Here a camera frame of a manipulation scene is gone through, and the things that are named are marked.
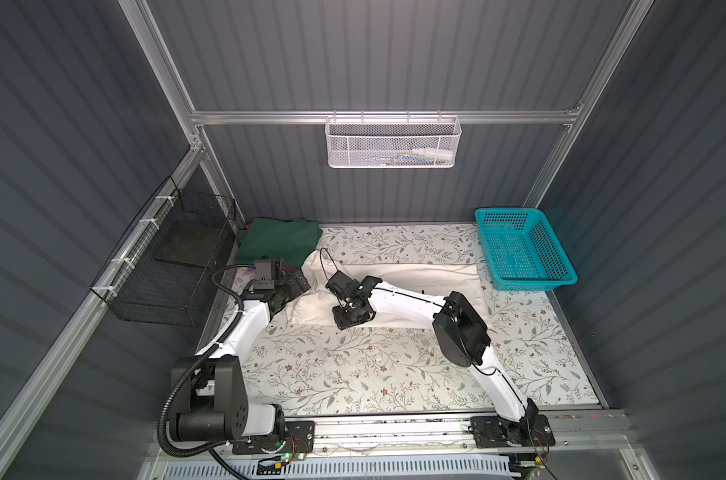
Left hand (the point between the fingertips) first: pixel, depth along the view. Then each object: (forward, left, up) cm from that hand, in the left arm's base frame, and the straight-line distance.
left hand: (294, 285), depth 90 cm
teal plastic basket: (+17, -82, -10) cm, 84 cm away
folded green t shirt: (+23, +4, -5) cm, 24 cm away
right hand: (-9, -14, -11) cm, 20 cm away
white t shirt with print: (-2, -5, -9) cm, 10 cm away
